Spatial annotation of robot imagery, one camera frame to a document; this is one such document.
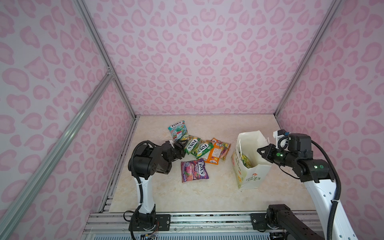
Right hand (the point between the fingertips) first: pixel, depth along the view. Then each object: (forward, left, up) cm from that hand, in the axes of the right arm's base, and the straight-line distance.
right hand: (258, 148), depth 68 cm
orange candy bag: (+13, +15, -24) cm, 31 cm away
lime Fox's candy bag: (+17, +32, -23) cm, 43 cm away
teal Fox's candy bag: (+29, +42, -24) cm, 57 cm away
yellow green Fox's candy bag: (+4, 0, -19) cm, 20 cm away
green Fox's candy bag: (+15, +24, -22) cm, 36 cm away
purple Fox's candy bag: (0, +30, -25) cm, 39 cm away
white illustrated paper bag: (-8, +4, -2) cm, 10 cm away
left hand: (+18, +33, -21) cm, 43 cm away
